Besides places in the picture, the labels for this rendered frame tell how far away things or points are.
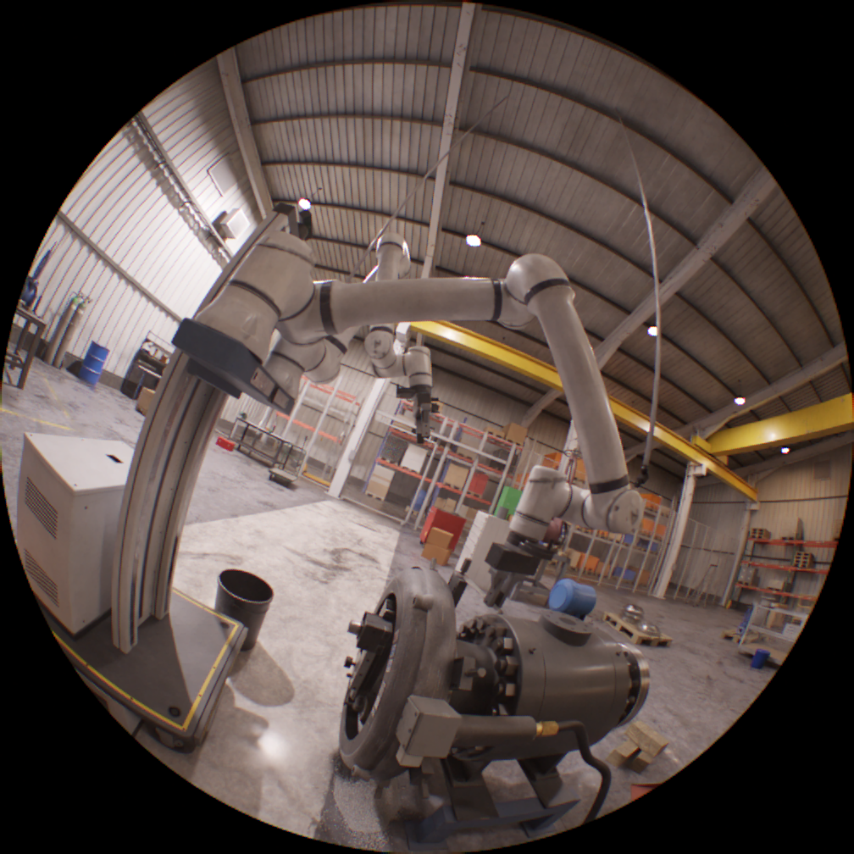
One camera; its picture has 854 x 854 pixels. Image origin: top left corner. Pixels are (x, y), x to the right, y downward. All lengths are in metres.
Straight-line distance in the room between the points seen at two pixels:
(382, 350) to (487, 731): 1.05
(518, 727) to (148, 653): 1.08
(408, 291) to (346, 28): 8.20
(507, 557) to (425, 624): 0.25
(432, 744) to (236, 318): 0.86
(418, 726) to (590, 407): 0.67
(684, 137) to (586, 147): 2.19
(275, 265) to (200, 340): 0.21
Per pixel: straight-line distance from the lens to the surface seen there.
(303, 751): 1.48
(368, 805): 1.40
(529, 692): 0.95
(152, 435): 0.83
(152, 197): 9.09
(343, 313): 0.78
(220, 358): 0.58
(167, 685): 1.14
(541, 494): 0.68
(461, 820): 1.20
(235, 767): 1.37
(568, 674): 1.05
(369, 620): 0.90
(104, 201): 8.58
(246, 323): 0.62
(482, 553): 4.73
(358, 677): 1.12
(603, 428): 0.60
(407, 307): 0.76
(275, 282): 0.66
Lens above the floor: 1.22
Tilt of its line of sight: 11 degrees up
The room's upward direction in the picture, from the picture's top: 22 degrees clockwise
